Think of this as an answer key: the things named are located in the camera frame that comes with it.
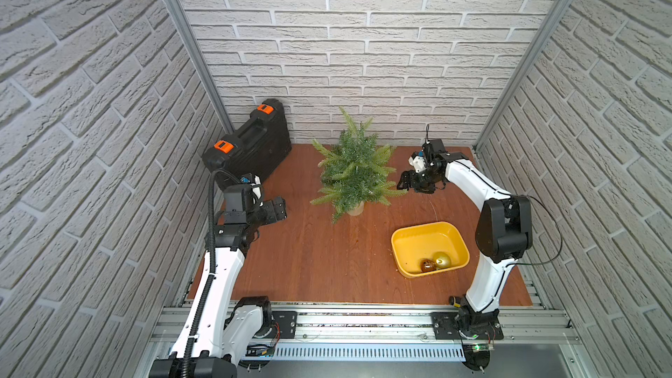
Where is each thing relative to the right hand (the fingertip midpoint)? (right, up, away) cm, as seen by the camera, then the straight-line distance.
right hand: (411, 187), depth 94 cm
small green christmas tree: (-21, +6, -13) cm, 25 cm away
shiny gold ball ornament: (+7, -23, -12) cm, 27 cm away
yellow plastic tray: (-1, -20, -5) cm, 21 cm away
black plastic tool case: (-55, +17, 0) cm, 58 cm away
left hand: (-46, -3, -16) cm, 49 cm away
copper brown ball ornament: (+2, -24, -13) cm, 28 cm away
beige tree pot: (-20, -9, +1) cm, 22 cm away
